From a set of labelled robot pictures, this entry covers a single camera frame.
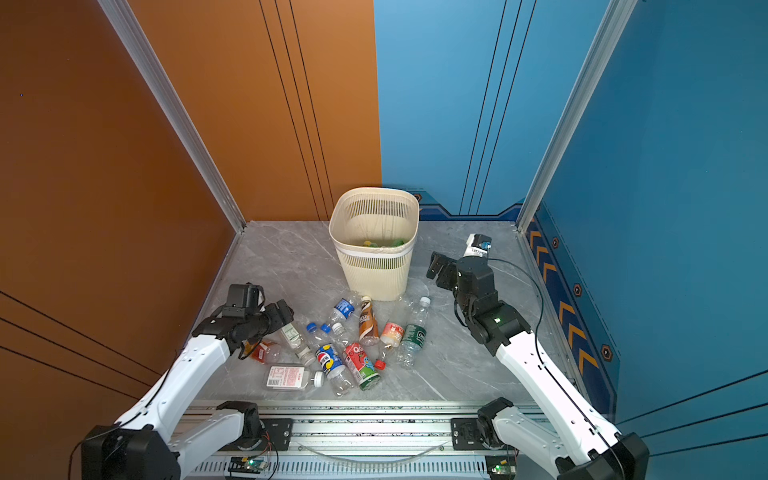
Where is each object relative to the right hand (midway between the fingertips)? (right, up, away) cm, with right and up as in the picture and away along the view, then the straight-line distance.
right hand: (443, 258), depth 74 cm
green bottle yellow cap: (-21, +4, +26) cm, 34 cm away
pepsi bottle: (-29, -29, +5) cm, 41 cm away
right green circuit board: (+14, -50, -3) cm, 52 cm away
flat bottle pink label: (-40, -32, +4) cm, 51 cm away
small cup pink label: (-13, -22, +11) cm, 28 cm away
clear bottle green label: (-7, -22, +10) cm, 25 cm away
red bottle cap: (-16, -29, +7) cm, 34 cm away
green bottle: (-11, +5, +23) cm, 26 cm away
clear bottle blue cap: (-29, -22, +14) cm, 39 cm away
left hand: (-44, -16, +10) cm, 48 cm away
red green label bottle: (-21, -29, +5) cm, 36 cm away
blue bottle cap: (-37, -21, +14) cm, 45 cm away
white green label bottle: (-40, -24, +11) cm, 48 cm away
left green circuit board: (-47, -49, -4) cm, 68 cm away
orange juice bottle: (-48, -26, +7) cm, 55 cm away
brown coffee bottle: (-20, -22, +10) cm, 31 cm away
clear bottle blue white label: (-28, -16, +17) cm, 36 cm away
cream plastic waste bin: (-19, +9, +26) cm, 33 cm away
